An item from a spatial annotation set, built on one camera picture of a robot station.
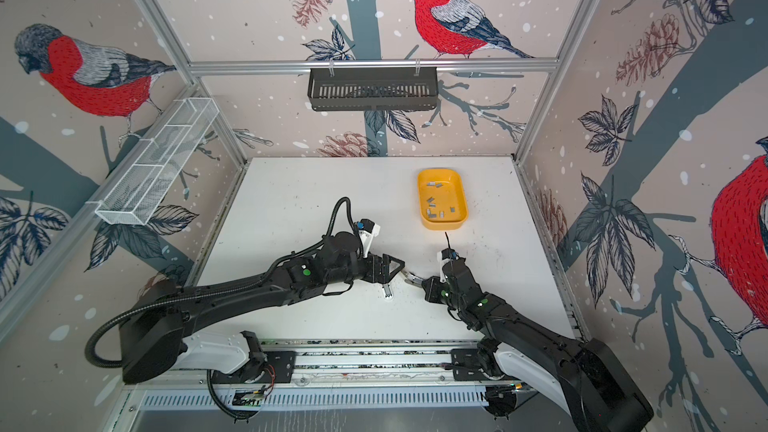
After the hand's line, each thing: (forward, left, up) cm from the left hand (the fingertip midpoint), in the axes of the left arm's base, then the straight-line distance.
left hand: (395, 266), depth 74 cm
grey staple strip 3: (+27, -17, -16) cm, 36 cm away
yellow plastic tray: (+33, -18, -16) cm, 41 cm away
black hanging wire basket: (+63, +7, +11) cm, 65 cm away
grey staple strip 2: (+28, -14, -18) cm, 36 cm away
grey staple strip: (+41, -18, -17) cm, 48 cm away
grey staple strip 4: (+29, -21, -16) cm, 39 cm away
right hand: (0, -8, -15) cm, 17 cm away
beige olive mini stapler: (+3, -5, -15) cm, 17 cm away
